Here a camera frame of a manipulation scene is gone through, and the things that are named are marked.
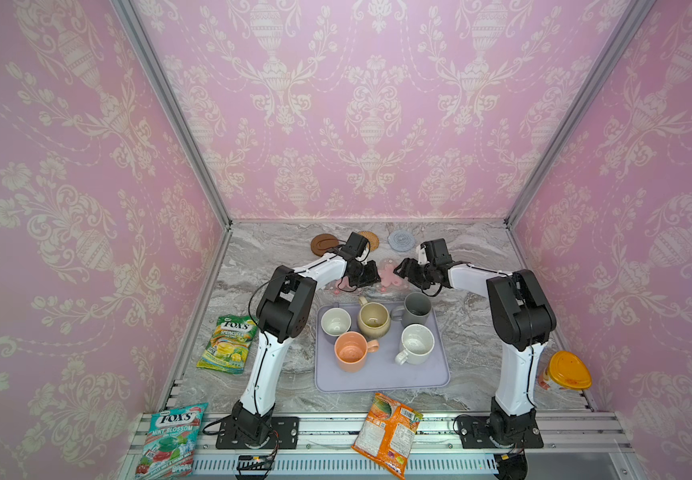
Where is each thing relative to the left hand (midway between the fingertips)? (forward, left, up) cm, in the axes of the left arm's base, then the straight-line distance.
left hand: (379, 280), depth 101 cm
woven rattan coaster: (+20, +2, -2) cm, 20 cm away
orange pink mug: (-24, +9, -1) cm, 26 cm away
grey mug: (-11, -11, 0) cm, 15 cm away
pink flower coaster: (-6, +12, +4) cm, 14 cm away
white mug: (-21, -10, 0) cm, 24 cm away
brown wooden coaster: (+17, +21, -2) cm, 27 cm away
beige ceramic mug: (-14, +2, 0) cm, 14 cm away
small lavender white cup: (-16, +14, +1) cm, 21 cm away
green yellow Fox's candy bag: (-24, +45, -1) cm, 51 cm away
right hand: (+3, -7, +1) cm, 8 cm away
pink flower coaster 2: (+1, -4, -2) cm, 4 cm away
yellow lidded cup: (-31, -45, +8) cm, 55 cm away
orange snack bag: (-45, 0, 0) cm, 45 cm away
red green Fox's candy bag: (-49, +52, -1) cm, 71 cm away
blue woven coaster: (+21, -9, -3) cm, 23 cm away
